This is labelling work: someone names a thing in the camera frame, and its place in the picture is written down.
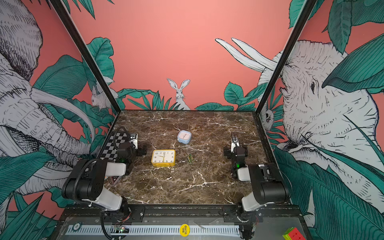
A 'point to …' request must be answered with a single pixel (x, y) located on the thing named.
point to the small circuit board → (121, 230)
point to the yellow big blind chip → (184, 230)
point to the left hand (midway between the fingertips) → (139, 140)
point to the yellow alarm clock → (161, 158)
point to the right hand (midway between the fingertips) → (234, 141)
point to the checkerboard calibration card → (110, 151)
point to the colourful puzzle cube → (293, 233)
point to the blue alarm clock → (184, 136)
